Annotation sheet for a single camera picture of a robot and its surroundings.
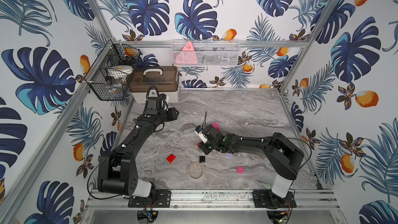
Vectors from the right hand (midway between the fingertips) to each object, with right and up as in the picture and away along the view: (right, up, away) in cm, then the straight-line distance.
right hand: (201, 143), depth 90 cm
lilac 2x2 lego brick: (+16, -6, -2) cm, 17 cm away
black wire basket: (-56, +39, +3) cm, 68 cm away
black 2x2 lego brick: (0, -8, -5) cm, 9 cm away
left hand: (-15, +20, -4) cm, 25 cm away
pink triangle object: (-8, +51, 0) cm, 52 cm away
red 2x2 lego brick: (-17, -8, -3) cm, 19 cm away
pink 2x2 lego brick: (+10, +9, +14) cm, 19 cm away
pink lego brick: (+20, -12, -8) cm, 25 cm away
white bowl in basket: (-41, +40, -9) cm, 59 cm away
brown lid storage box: (-24, +40, +11) cm, 48 cm away
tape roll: (-3, -13, -6) cm, 15 cm away
